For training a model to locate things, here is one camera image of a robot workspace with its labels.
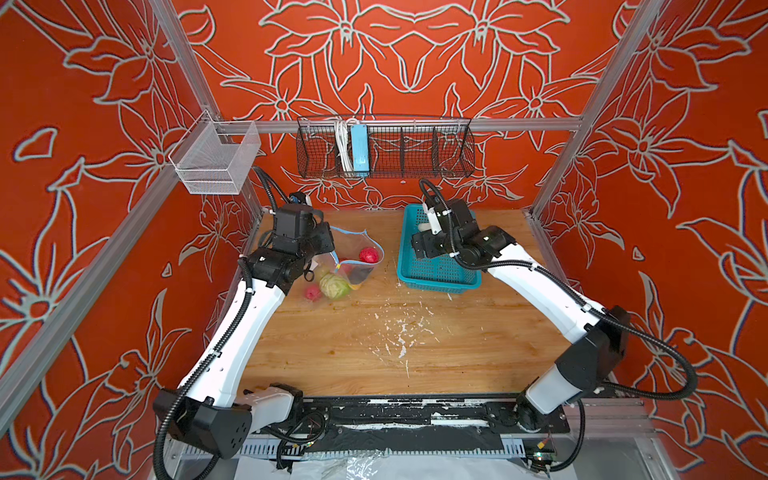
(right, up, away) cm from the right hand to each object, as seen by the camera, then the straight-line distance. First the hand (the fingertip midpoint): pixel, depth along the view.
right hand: (422, 233), depth 79 cm
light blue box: (-18, +26, +11) cm, 33 cm away
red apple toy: (-33, -18, +11) cm, 39 cm away
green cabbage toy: (-25, -16, +8) cm, 31 cm away
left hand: (-26, +2, -6) cm, 27 cm away
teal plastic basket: (+9, -13, +21) cm, 27 cm away
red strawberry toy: (-15, -6, 0) cm, 16 cm away
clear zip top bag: (-19, -7, +2) cm, 20 cm away
